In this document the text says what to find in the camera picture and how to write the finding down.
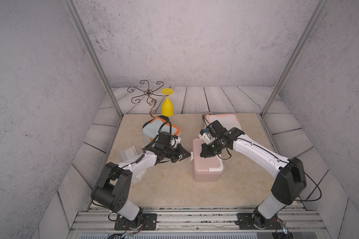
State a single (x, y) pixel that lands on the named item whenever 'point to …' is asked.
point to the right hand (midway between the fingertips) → (201, 155)
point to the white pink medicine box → (229, 121)
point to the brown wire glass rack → (148, 92)
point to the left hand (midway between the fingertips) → (193, 155)
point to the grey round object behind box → (206, 113)
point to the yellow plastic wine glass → (167, 108)
